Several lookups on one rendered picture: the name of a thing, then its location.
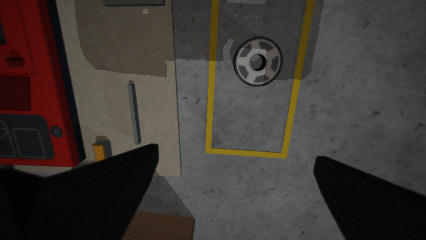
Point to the yellow tape outline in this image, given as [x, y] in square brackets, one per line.
[294, 94]

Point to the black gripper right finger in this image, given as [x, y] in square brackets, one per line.
[366, 207]

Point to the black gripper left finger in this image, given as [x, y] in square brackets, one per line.
[93, 202]

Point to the black rubber tyre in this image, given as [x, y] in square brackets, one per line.
[272, 61]

